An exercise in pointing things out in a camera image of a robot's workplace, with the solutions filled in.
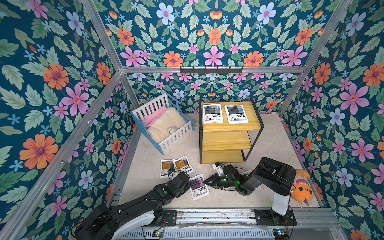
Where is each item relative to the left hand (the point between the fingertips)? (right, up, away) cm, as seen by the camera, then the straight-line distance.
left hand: (193, 184), depth 85 cm
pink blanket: (-32, +38, +18) cm, 53 cm away
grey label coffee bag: (+22, +39, -13) cm, 47 cm away
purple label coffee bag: (+3, -1, -3) cm, 4 cm away
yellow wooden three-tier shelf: (+15, +34, -16) cm, 41 cm away
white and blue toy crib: (-13, +29, +13) cm, 34 cm away
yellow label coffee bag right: (-7, +10, +6) cm, 14 cm away
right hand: (+7, +1, -1) cm, 7 cm away
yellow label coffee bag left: (-17, +10, +6) cm, 20 cm away
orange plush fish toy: (+56, +1, -10) cm, 57 cm away
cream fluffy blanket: (-16, +41, +21) cm, 48 cm away
